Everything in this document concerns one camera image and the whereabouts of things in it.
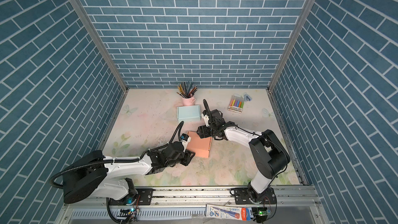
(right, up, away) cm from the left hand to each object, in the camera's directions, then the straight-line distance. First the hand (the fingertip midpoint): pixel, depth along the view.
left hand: (194, 155), depth 84 cm
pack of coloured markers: (+28, +27, +28) cm, 48 cm away
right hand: (+3, +13, +8) cm, 15 cm away
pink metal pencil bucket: (-6, +29, +19) cm, 35 cm away
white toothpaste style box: (+17, -21, -14) cm, 30 cm away
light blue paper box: (-5, +21, +19) cm, 29 cm away
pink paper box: (+3, +4, +1) cm, 6 cm away
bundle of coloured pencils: (-7, +37, +22) cm, 44 cm away
